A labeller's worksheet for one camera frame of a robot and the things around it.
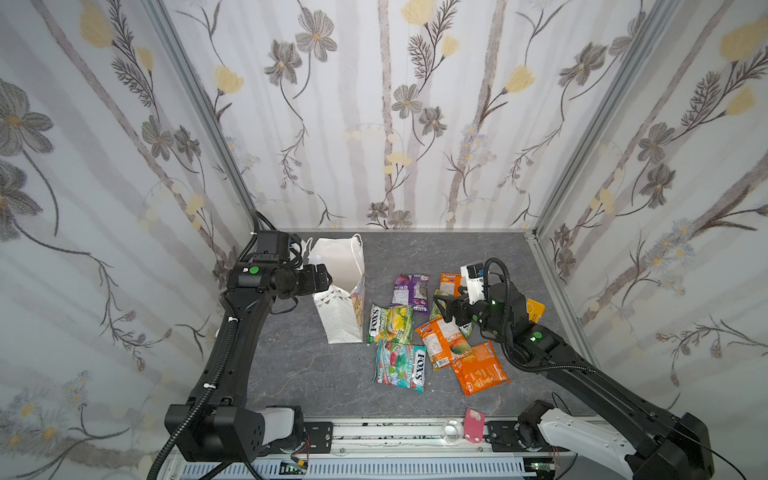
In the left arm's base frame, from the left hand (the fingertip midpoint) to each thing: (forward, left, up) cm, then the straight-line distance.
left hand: (313, 272), depth 76 cm
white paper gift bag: (-6, -7, -7) cm, 12 cm away
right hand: (-5, -33, 0) cm, 33 cm away
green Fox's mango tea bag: (-4, -21, -23) cm, 31 cm away
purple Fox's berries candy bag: (+7, -28, -21) cm, 36 cm away
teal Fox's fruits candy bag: (-17, -23, -22) cm, 36 cm away
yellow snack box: (-2, -66, -19) cm, 69 cm away
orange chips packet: (-19, -46, -22) cm, 54 cm away
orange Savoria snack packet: (-11, -36, -22) cm, 44 cm away
